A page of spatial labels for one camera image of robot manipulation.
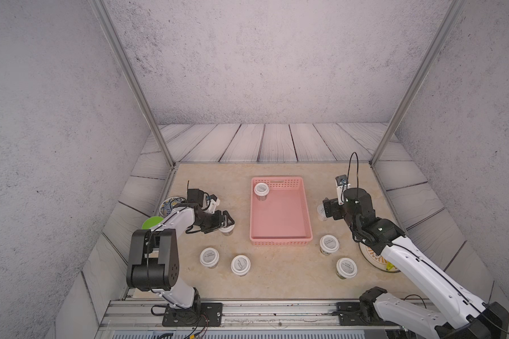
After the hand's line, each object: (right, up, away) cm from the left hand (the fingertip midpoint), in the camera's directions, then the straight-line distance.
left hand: (229, 223), depth 90 cm
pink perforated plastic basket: (+23, +2, +1) cm, 23 cm away
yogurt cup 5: (+40, -7, -7) cm, 41 cm away
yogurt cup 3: (+6, -13, -11) cm, 18 cm away
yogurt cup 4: (+14, +14, +9) cm, 21 cm away
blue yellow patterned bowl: (-31, +7, +11) cm, 33 cm away
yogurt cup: (0, -2, -3) cm, 4 cm away
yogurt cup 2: (-6, -11, -10) cm, 16 cm away
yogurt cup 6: (+44, -14, -13) cm, 48 cm away
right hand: (+42, +13, -14) cm, 46 cm away
